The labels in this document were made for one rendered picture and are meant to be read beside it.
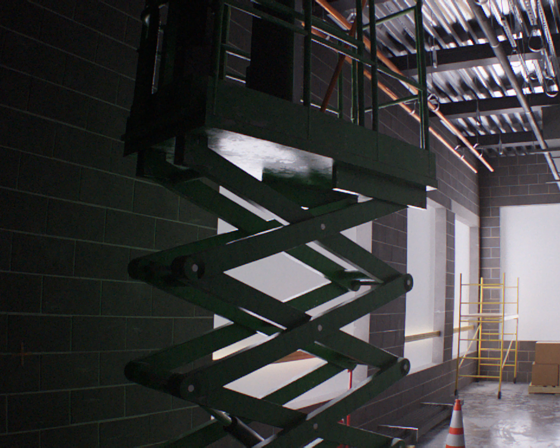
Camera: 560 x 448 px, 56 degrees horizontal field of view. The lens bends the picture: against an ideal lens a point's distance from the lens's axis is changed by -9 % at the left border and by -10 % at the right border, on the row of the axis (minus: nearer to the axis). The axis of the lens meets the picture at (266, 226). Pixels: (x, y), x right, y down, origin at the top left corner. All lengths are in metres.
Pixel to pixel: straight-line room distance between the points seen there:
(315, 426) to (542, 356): 7.75
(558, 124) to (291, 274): 3.92
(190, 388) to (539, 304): 9.85
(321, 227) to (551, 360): 7.87
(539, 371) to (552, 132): 4.42
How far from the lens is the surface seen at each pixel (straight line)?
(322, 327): 2.60
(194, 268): 2.15
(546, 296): 11.53
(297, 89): 2.78
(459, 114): 8.53
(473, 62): 6.78
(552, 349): 10.08
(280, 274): 4.98
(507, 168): 11.74
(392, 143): 2.91
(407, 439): 5.97
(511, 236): 11.69
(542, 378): 10.09
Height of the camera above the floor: 1.57
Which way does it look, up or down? 7 degrees up
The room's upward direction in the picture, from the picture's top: 2 degrees clockwise
